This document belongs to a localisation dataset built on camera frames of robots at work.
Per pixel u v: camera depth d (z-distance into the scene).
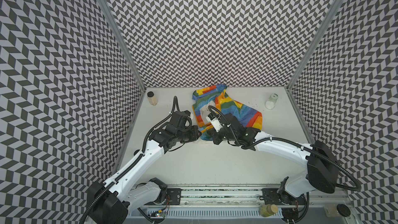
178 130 0.58
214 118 0.68
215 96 1.08
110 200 0.37
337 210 0.64
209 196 0.75
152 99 1.04
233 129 0.60
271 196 0.74
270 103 1.03
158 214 0.67
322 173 0.41
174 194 0.73
